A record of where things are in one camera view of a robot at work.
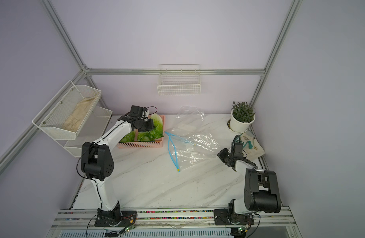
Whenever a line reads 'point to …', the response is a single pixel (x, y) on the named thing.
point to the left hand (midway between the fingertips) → (153, 128)
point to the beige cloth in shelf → (74, 121)
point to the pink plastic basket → (157, 143)
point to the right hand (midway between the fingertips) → (219, 155)
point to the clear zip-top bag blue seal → (188, 120)
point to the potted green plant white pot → (242, 115)
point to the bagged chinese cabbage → (146, 136)
